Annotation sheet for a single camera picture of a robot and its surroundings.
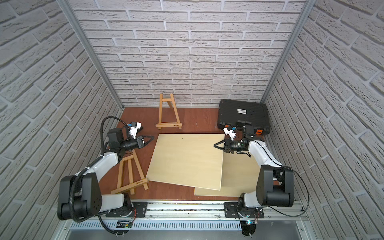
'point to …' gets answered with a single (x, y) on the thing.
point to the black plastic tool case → (235, 113)
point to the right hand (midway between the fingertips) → (217, 147)
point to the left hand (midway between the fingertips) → (155, 136)
